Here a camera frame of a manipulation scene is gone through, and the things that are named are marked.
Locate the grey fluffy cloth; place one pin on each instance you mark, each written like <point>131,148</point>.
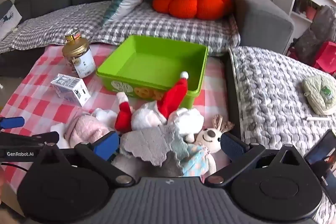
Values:
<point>147,144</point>

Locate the green quilted pouch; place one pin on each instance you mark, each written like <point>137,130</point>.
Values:
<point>319,94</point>

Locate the white fluffy cloth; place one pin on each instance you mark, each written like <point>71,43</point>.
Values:
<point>187,119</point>

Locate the white pen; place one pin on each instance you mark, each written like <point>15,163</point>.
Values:
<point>315,118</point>

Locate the pink checkered tablecloth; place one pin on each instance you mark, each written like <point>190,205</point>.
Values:
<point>39,106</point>

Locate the white plush piece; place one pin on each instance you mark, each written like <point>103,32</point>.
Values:
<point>105,115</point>

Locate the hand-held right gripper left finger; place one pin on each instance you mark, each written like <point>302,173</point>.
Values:
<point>107,145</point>

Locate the grey checkered blanket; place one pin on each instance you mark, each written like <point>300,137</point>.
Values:
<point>162,24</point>

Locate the grey backpack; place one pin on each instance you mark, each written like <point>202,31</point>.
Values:
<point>317,35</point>

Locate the santa plush toy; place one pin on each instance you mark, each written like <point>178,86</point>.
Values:
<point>174,95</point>

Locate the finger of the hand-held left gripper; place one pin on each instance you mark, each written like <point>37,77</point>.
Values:
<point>13,122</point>
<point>31,138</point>

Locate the red bag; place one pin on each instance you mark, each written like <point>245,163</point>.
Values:
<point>326,56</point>

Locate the green plastic bin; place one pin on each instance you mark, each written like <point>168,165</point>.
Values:
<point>147,56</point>

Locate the pink plush toy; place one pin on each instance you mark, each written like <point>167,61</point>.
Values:
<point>84,129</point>

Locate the gold lid jar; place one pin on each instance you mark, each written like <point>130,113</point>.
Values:
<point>81,61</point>

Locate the small drink can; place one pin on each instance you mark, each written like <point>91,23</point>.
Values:
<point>72,35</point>

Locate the bunny plush toy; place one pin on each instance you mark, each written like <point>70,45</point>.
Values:
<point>210,137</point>

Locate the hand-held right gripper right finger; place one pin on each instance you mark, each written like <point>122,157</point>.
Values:
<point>231,144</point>

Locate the red pot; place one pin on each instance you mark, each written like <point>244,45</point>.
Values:
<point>311,13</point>

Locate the white milk carton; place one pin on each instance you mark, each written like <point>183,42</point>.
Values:
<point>68,86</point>

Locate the deer print pillow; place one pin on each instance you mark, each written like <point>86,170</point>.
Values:
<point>8,18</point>

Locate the black smartphone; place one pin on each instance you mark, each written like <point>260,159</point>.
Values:
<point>323,155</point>

